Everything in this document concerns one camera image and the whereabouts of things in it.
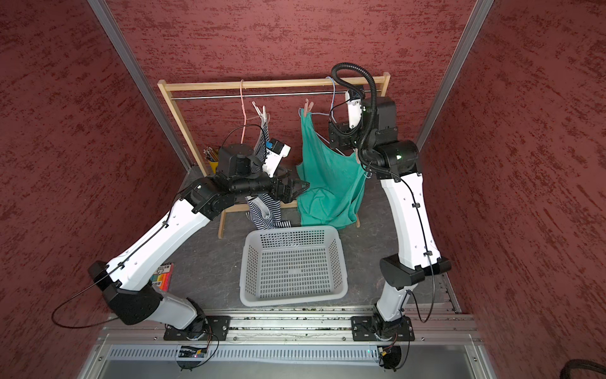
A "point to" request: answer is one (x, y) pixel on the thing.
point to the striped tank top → (264, 210)
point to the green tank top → (331, 185)
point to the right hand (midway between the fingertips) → (344, 130)
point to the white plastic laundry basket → (286, 264)
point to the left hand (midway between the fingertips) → (296, 183)
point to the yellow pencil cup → (212, 159)
